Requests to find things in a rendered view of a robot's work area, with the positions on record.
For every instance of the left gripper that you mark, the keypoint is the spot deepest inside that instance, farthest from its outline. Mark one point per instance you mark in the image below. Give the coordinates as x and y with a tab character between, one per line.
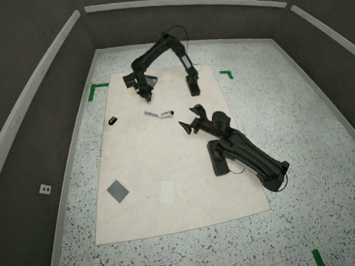
197	124

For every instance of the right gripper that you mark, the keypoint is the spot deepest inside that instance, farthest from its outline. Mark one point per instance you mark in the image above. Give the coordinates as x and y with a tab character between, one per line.
144	91

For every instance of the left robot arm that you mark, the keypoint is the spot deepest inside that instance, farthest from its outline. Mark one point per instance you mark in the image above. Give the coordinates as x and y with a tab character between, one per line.
235	148

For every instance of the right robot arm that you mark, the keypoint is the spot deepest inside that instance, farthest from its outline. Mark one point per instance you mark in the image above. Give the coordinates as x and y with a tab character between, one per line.
139	66

